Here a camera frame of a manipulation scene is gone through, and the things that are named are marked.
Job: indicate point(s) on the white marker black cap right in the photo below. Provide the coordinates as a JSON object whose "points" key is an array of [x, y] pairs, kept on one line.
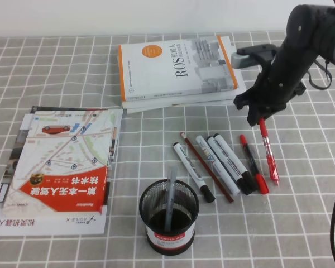
{"points": [[237, 162]]}

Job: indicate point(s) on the black mesh pen holder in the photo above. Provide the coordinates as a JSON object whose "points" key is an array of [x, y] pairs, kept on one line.
{"points": [[152, 209]]}

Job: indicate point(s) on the black pen red cap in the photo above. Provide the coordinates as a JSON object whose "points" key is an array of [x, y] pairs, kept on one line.
{"points": [[258, 179]]}

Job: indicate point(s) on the white whiteboard marker black cap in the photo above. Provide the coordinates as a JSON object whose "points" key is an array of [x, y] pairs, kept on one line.
{"points": [[207, 194]]}

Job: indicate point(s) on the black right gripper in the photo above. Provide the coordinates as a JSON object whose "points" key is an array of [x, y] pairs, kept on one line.
{"points": [[269, 95]]}

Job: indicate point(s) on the grey checkered tablecloth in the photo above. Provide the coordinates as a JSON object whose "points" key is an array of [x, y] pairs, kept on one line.
{"points": [[289, 227]]}

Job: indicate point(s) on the red gel pen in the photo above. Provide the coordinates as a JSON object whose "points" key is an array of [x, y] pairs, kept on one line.
{"points": [[269, 155]]}

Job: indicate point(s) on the white orange ROS book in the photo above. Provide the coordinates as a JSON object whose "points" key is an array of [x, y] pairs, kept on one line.
{"points": [[178, 67]]}

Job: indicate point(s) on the white marker with colour label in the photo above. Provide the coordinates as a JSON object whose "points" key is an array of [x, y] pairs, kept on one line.
{"points": [[231, 185]]}

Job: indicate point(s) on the dark red pencil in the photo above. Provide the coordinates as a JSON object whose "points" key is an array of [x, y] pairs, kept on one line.
{"points": [[207, 168]]}

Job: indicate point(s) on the white marker grey print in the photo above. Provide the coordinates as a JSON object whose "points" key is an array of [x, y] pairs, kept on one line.
{"points": [[229, 165]]}

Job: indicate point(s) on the photo cover magazine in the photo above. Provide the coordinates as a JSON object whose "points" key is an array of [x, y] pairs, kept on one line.
{"points": [[22, 135]]}

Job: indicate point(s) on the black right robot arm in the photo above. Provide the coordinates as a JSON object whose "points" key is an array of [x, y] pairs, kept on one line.
{"points": [[310, 33]]}

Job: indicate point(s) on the white middle stacked book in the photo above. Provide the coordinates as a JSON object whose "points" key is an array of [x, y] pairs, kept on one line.
{"points": [[184, 100]]}

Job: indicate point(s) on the white Agilex brochure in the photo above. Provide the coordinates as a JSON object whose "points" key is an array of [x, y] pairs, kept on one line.
{"points": [[53, 225]]}

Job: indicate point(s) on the red map cover book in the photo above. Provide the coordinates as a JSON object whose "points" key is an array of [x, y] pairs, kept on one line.
{"points": [[63, 166]]}

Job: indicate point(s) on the grey translucent pen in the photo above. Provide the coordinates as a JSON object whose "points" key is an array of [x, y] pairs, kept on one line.
{"points": [[170, 188]]}

